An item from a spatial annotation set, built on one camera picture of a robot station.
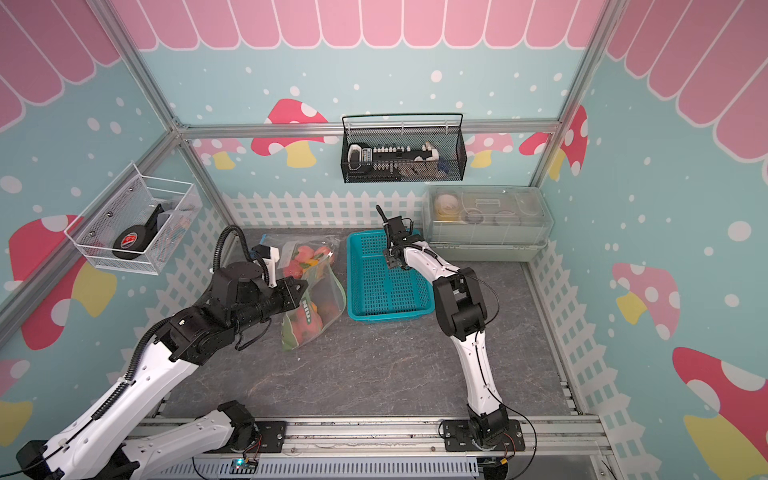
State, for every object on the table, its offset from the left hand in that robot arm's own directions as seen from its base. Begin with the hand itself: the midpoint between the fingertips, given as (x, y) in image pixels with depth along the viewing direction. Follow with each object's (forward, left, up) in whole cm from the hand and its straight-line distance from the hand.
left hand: (308, 289), depth 69 cm
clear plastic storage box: (+37, -51, -14) cm, 65 cm away
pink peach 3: (-2, +5, -19) cm, 19 cm away
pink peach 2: (+31, +6, -22) cm, 38 cm away
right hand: (+30, -22, -22) cm, 44 cm away
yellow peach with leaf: (+25, +9, -22) cm, 35 cm away
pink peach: (+29, +12, -23) cm, 39 cm away
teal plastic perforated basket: (+16, -14, -27) cm, 35 cm away
